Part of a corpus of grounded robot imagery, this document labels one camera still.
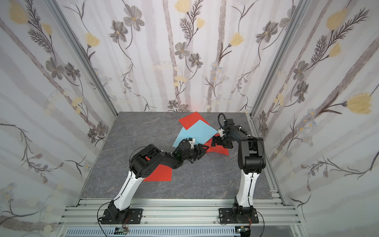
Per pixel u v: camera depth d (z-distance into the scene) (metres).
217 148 0.96
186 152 0.81
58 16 0.70
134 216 0.74
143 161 0.60
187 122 1.19
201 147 0.91
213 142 0.93
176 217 0.76
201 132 1.16
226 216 0.73
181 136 1.08
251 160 0.55
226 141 0.87
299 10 0.70
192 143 0.95
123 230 0.70
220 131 0.96
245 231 0.72
